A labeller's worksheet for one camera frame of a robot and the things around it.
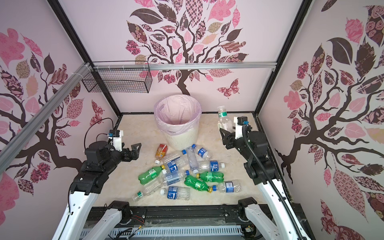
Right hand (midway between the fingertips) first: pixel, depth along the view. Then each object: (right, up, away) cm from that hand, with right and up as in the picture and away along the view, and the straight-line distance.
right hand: (227, 126), depth 67 cm
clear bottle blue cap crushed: (-25, -20, +23) cm, 40 cm away
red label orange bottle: (-37, -16, +26) cm, 48 cm away
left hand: (-45, -10, +4) cm, 46 cm away
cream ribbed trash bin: (-22, -8, +21) cm, 31 cm away
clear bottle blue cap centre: (-27, -29, +15) cm, 42 cm away
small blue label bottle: (-10, -16, +26) cm, 32 cm away
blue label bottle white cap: (-27, -22, +19) cm, 40 cm away
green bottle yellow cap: (-41, -27, +17) cm, 52 cm away
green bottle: (-6, -28, +15) cm, 32 cm away
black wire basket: (-57, +33, +28) cm, 72 cm away
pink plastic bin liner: (-27, +8, +34) cm, 44 cm away
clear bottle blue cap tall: (-17, -20, +27) cm, 37 cm away
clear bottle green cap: (-41, -35, +16) cm, 57 cm away
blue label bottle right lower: (+3, -32, +11) cm, 34 cm away
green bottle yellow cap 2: (-14, -31, +13) cm, 36 cm away
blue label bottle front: (-25, -35, +10) cm, 44 cm away
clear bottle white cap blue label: (-6, -24, +20) cm, 31 cm away
